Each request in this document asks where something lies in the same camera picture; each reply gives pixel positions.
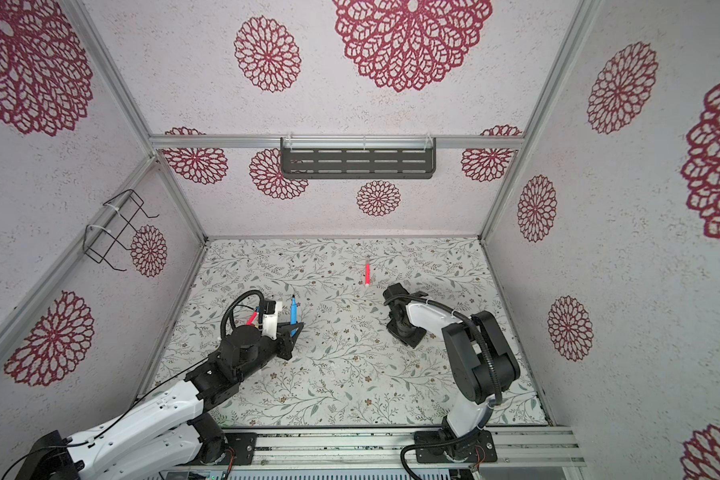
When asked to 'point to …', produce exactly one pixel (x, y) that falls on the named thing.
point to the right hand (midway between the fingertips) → (398, 331)
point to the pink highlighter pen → (367, 274)
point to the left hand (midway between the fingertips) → (300, 328)
